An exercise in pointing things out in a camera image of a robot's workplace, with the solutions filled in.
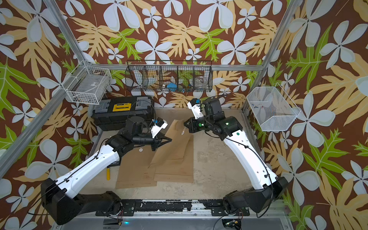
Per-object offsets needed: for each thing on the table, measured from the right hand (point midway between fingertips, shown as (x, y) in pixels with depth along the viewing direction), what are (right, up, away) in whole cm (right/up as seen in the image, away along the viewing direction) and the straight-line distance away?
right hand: (183, 123), depth 69 cm
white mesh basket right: (+53, +7, +13) cm, 55 cm away
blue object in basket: (-8, +24, +24) cm, 35 cm away
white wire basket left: (-58, +23, +15) cm, 64 cm away
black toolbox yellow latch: (-50, +6, +27) cm, 57 cm away
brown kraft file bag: (-30, -30, +18) cm, 46 cm away
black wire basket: (-9, +33, +29) cm, 45 cm away
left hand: (-6, -7, +1) cm, 10 cm away
